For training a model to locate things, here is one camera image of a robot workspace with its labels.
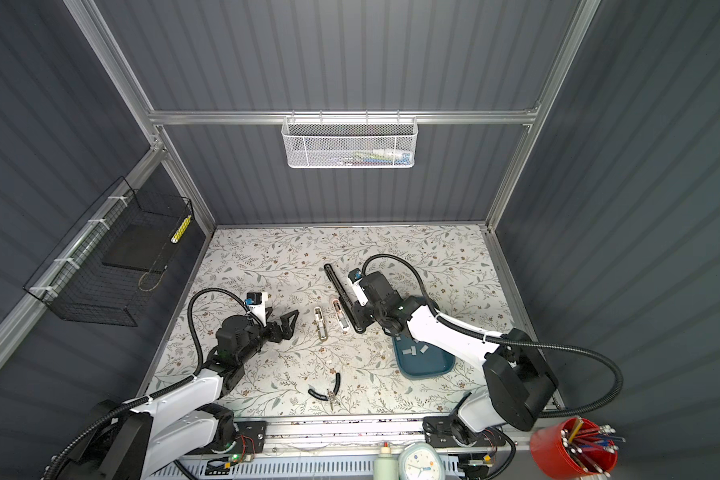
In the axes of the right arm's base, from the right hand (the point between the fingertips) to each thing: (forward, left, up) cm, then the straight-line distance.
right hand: (360, 307), depth 85 cm
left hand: (0, +22, -1) cm, 22 cm away
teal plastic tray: (-11, -17, -12) cm, 23 cm away
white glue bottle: (-37, -6, -3) cm, 38 cm away
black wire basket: (+1, +61, +19) cm, 64 cm away
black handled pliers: (-21, +8, -11) cm, 25 cm away
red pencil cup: (-35, -43, +4) cm, 55 cm away
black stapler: (+7, +5, -9) cm, 12 cm away
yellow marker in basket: (+11, +49, +18) cm, 54 cm away
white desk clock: (-36, -14, -9) cm, 39 cm away
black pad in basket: (+7, +55, +20) cm, 59 cm away
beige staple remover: (0, +13, -8) cm, 16 cm away
